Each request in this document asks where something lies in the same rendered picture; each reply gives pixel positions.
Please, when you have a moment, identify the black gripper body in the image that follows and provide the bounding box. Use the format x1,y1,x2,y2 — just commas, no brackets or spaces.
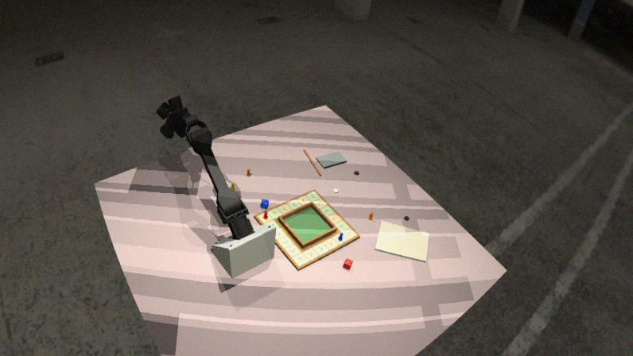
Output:
156,103,186,138

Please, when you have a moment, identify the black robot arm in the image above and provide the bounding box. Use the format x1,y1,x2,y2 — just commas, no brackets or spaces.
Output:
160,95,254,240

